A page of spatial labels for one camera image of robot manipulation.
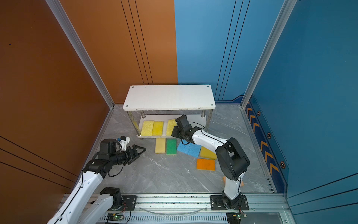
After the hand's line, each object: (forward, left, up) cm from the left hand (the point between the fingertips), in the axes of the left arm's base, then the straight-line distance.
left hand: (143, 151), depth 77 cm
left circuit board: (-29, +12, -16) cm, 35 cm away
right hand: (+16, -15, -5) cm, 23 cm away
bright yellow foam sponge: (+20, -5, -7) cm, 22 cm away
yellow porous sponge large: (+21, +3, -8) cm, 23 cm away
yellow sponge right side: (+7, -38, -15) cm, 41 cm away
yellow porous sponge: (+23, -14, -4) cm, 28 cm away
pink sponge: (-12, -47, -14) cm, 50 cm away
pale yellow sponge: (+11, -7, -14) cm, 19 cm away
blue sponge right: (+8, -30, -13) cm, 33 cm away
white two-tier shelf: (+15, -6, +18) cm, 24 cm away
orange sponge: (-2, -37, -13) cm, 39 cm away
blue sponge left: (+10, -22, -14) cm, 28 cm away
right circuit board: (-29, -49, -15) cm, 59 cm away
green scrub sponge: (+10, -14, -14) cm, 22 cm away
